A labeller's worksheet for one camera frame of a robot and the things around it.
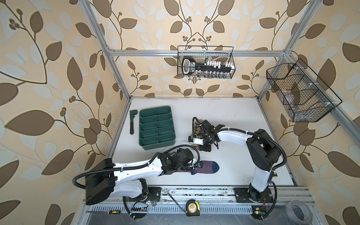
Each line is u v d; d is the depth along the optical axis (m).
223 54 0.91
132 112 1.09
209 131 0.71
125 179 0.46
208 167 0.83
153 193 0.77
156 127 0.94
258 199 0.66
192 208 0.68
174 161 0.61
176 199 0.74
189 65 0.84
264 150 0.49
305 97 0.73
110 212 0.69
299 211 0.70
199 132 0.75
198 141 0.82
